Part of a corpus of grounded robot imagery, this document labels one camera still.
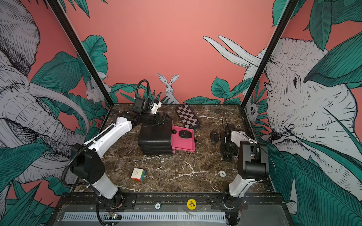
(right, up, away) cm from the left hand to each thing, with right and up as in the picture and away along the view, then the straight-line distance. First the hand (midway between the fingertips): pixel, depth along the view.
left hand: (168, 118), depth 82 cm
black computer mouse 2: (+31, -13, +17) cm, 38 cm away
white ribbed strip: (-9, -50, -12) cm, 52 cm away
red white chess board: (+12, +1, +27) cm, 29 cm away
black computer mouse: (+10, -11, +12) cm, 19 cm away
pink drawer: (+9, -15, +14) cm, 22 cm away
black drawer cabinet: (-6, -12, -4) cm, 14 cm away
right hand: (+39, -22, +11) cm, 46 cm away
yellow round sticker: (+14, -46, -9) cm, 48 cm away
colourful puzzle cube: (-16, -32, -4) cm, 36 cm away
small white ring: (+33, -34, +2) cm, 48 cm away
